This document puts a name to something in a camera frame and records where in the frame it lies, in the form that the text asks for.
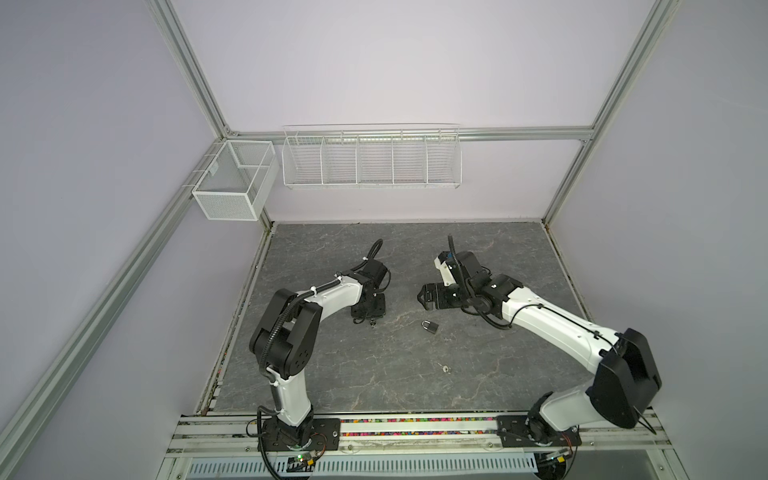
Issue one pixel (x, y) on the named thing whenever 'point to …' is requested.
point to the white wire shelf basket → (372, 156)
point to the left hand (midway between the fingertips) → (376, 315)
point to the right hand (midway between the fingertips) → (431, 297)
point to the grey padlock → (430, 326)
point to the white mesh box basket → (239, 182)
